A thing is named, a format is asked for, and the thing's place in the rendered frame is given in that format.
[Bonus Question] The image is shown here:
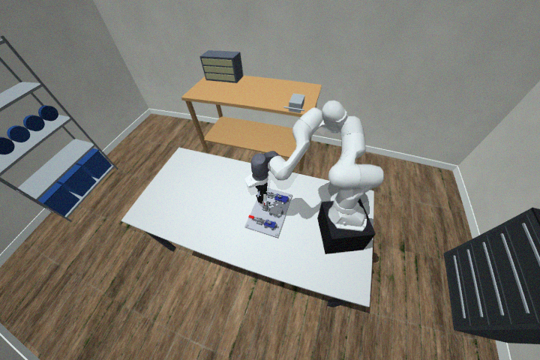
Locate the blue metal block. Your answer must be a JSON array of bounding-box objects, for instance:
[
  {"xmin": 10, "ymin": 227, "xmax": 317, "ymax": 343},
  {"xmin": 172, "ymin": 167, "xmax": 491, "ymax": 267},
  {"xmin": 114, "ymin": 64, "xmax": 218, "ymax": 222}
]
[
  {"xmin": 274, "ymin": 194, "xmax": 289, "ymax": 203},
  {"xmin": 264, "ymin": 220, "xmax": 276, "ymax": 229}
]

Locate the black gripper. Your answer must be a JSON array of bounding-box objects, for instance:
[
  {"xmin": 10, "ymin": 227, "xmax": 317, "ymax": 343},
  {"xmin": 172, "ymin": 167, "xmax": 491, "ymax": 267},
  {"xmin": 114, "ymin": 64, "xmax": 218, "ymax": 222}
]
[{"xmin": 255, "ymin": 182, "xmax": 268, "ymax": 206}]

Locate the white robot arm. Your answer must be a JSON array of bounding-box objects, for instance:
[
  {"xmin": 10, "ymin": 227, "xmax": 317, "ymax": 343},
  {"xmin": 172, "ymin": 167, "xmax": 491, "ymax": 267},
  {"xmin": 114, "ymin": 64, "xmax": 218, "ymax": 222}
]
[{"xmin": 244, "ymin": 100, "xmax": 384, "ymax": 231}]

